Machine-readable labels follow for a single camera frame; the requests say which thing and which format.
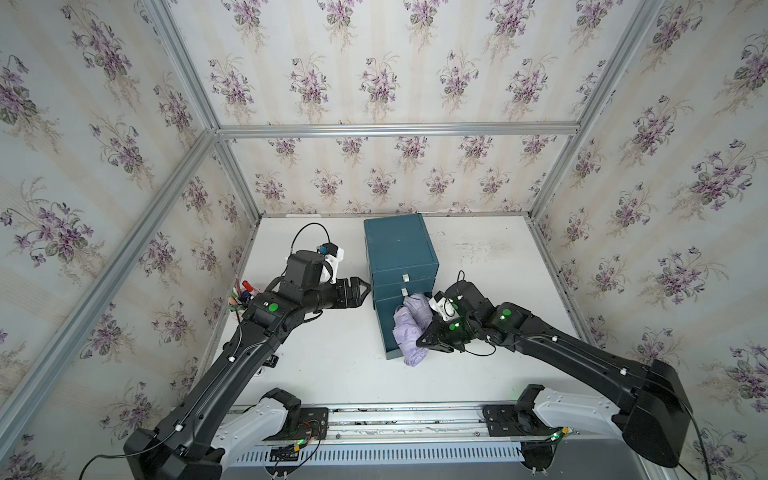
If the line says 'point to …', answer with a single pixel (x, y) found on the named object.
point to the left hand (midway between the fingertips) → (363, 290)
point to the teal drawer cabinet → (403, 263)
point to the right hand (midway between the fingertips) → (421, 345)
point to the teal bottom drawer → (386, 310)
